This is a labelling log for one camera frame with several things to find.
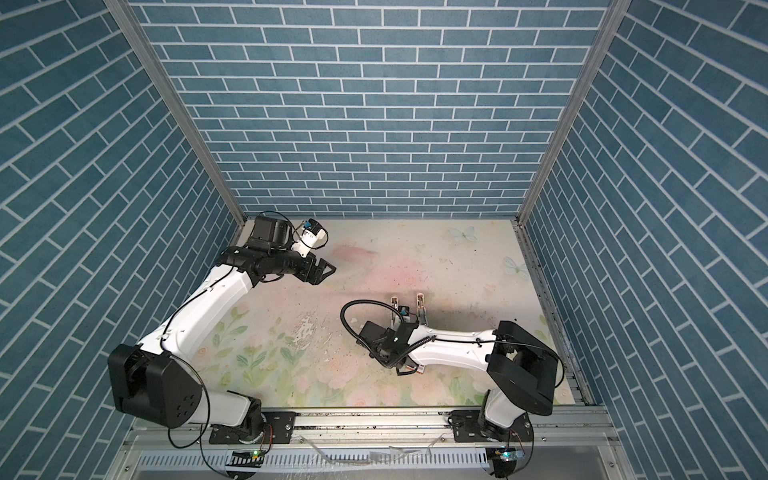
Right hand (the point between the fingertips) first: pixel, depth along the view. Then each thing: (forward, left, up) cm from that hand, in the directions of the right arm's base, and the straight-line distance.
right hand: (388, 350), depth 84 cm
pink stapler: (+14, -9, -1) cm, 17 cm away
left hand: (+16, +18, +19) cm, 31 cm away
